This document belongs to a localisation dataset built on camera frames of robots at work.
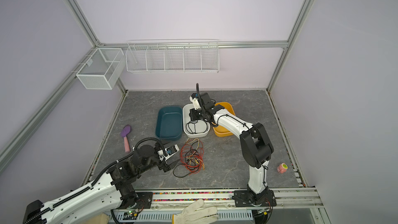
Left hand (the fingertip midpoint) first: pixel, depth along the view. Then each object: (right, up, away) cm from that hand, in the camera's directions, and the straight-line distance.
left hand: (173, 150), depth 76 cm
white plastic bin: (+9, +8, +18) cm, 22 cm away
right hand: (+7, +17, +14) cm, 23 cm away
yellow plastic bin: (+24, +7, +17) cm, 30 cm away
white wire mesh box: (-51, +46, +24) cm, 73 cm away
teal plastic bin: (-8, +11, +26) cm, 29 cm away
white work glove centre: (+10, -28, -5) cm, 30 cm away
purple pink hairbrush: (-34, +6, +20) cm, 40 cm away
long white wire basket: (-5, +54, +23) cm, 59 cm away
